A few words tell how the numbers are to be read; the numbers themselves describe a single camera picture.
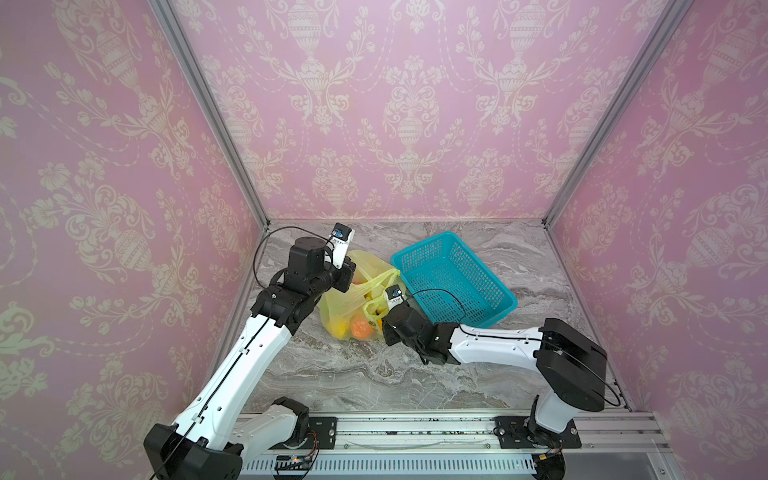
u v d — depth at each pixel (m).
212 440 0.38
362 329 0.85
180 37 0.73
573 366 0.45
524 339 0.49
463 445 0.73
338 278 0.64
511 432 0.72
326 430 0.75
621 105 0.85
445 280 1.05
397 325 0.64
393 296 0.73
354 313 0.81
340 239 0.61
